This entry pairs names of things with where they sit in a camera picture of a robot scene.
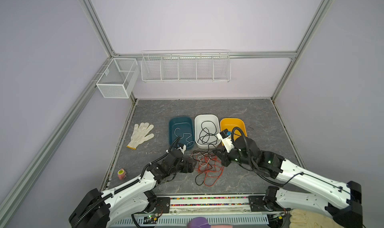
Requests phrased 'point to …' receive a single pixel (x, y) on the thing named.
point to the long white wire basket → (186, 66)
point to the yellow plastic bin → (230, 123)
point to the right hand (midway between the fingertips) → (213, 152)
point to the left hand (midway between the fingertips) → (190, 164)
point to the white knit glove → (140, 134)
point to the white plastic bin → (207, 126)
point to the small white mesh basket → (119, 78)
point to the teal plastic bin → (182, 126)
